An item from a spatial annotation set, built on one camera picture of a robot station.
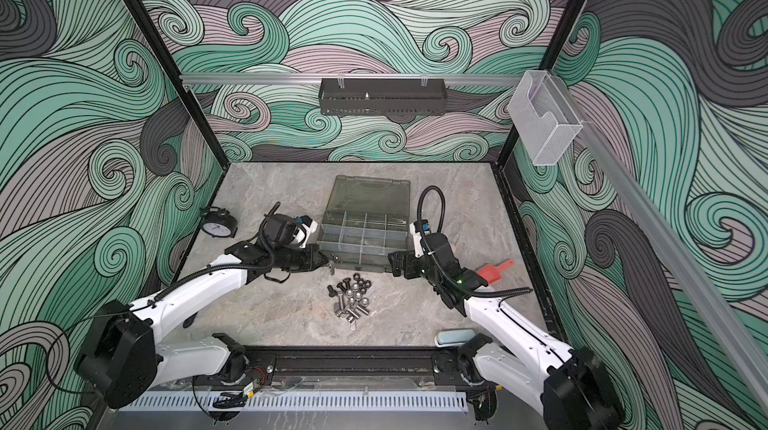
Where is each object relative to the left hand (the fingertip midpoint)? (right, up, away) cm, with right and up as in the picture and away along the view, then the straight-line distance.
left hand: (328, 259), depth 81 cm
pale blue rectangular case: (+34, -19, -5) cm, 39 cm away
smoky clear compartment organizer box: (+9, +8, +27) cm, 30 cm away
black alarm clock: (-37, +9, +11) cm, 40 cm away
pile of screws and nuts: (+6, -12, +4) cm, 14 cm away
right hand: (+21, +1, +1) cm, 21 cm away
